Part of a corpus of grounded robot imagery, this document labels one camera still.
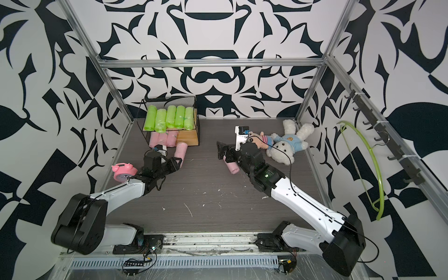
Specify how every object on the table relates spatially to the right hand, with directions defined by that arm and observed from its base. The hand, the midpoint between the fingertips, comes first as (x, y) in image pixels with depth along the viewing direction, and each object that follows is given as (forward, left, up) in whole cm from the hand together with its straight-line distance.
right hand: (227, 139), depth 73 cm
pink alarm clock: (-4, +51, -18) cm, 54 cm away
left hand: (+4, +25, -19) cm, 31 cm away
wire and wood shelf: (+25, +22, -29) cm, 44 cm away
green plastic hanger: (-28, -50, -3) cm, 57 cm away
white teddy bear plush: (+10, -31, -19) cm, 38 cm away
